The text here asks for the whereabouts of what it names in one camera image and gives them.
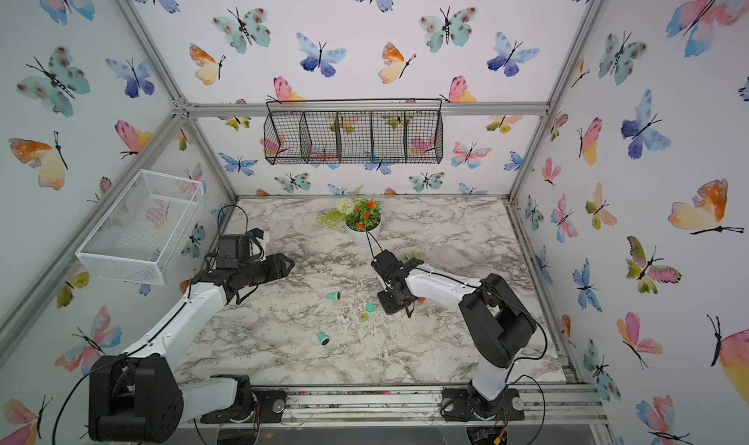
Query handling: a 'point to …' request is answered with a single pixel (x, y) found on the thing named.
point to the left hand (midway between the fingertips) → (289, 261)
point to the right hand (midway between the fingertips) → (395, 301)
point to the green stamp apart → (323, 338)
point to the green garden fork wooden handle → (409, 257)
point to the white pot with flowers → (361, 218)
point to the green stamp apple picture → (364, 317)
